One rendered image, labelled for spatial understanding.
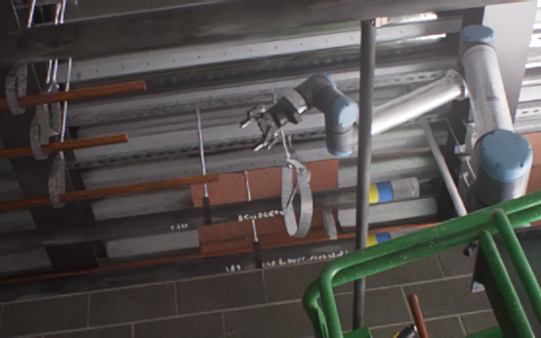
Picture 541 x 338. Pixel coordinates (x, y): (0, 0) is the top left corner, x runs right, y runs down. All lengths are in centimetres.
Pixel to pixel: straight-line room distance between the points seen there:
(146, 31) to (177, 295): 185
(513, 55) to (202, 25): 149
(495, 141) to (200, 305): 173
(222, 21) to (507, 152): 88
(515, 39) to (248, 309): 160
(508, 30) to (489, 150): 86
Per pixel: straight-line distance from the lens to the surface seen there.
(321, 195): 285
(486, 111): 243
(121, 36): 196
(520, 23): 301
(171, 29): 195
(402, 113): 266
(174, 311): 352
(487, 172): 225
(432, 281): 359
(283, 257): 306
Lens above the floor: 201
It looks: 46 degrees up
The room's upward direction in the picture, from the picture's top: 10 degrees counter-clockwise
